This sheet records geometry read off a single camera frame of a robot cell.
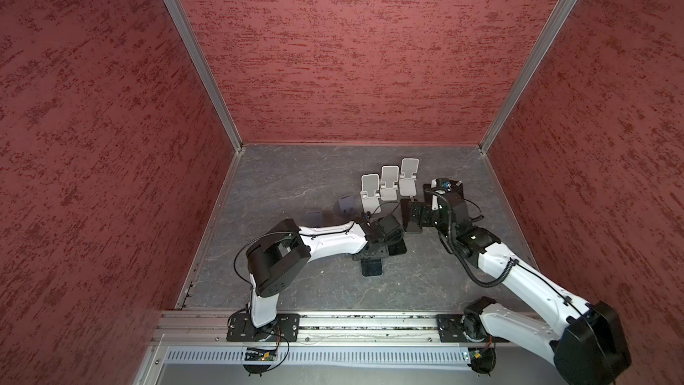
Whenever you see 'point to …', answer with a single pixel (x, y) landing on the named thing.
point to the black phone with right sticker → (457, 186)
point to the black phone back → (399, 248)
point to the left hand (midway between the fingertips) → (372, 256)
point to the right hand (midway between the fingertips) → (420, 208)
